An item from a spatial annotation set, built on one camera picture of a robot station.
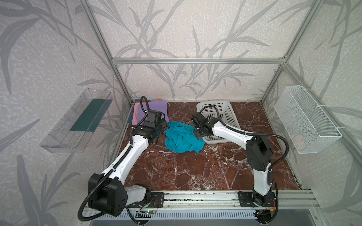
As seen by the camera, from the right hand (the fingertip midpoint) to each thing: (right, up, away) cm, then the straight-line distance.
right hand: (200, 127), depth 93 cm
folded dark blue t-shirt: (-52, +8, +14) cm, 55 cm away
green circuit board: (-27, -41, -23) cm, 54 cm away
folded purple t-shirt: (-31, +15, +24) cm, 42 cm away
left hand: (-21, +5, -10) cm, 24 cm away
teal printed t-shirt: (-13, -7, -2) cm, 15 cm away
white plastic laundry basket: (+22, +8, +14) cm, 27 cm away
